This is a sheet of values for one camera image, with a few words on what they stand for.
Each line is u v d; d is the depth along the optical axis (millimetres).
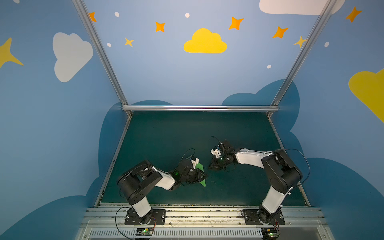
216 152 883
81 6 684
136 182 476
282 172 489
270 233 715
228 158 719
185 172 714
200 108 1307
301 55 864
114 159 1008
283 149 1076
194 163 841
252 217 743
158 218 749
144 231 717
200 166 928
